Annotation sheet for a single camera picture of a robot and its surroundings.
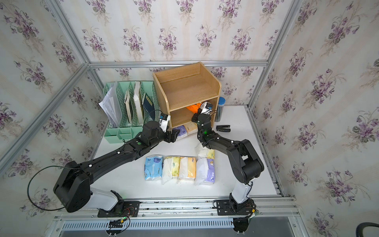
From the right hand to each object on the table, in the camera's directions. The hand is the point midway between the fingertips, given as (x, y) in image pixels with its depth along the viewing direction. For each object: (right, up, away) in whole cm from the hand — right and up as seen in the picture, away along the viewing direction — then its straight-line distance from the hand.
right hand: (199, 108), depth 89 cm
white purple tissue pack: (+3, -35, -10) cm, 37 cm away
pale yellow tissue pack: (-5, -12, +10) cm, 16 cm away
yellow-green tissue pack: (-17, -33, -7) cm, 38 cm away
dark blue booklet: (-37, +4, +18) cm, 41 cm away
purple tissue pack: (-11, -15, +9) cm, 20 cm away
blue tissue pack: (-27, -35, -8) cm, 44 cm away
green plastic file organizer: (-48, -14, +9) cm, 51 cm away
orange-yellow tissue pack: (-7, -35, -8) cm, 37 cm away
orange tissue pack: (-3, +1, 0) cm, 3 cm away
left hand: (-14, -12, -8) cm, 20 cm away
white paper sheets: (-53, +3, -4) cm, 53 cm away
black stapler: (+18, -13, +15) cm, 27 cm away
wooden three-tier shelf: (-8, +12, -2) cm, 15 cm away
